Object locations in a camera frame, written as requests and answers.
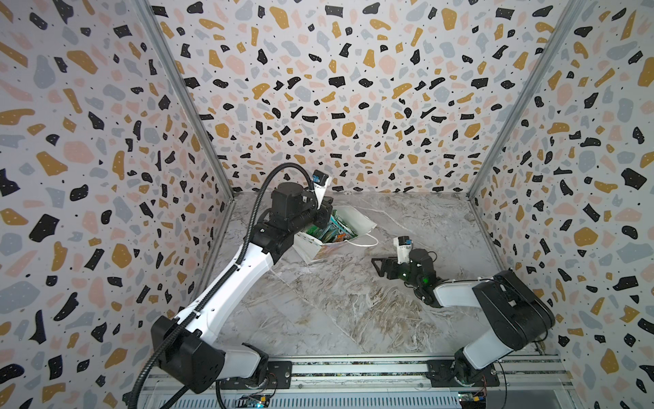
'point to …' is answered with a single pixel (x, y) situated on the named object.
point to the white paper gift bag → (311, 248)
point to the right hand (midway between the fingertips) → (377, 255)
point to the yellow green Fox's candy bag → (322, 233)
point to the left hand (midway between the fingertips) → (332, 194)
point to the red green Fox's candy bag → (339, 229)
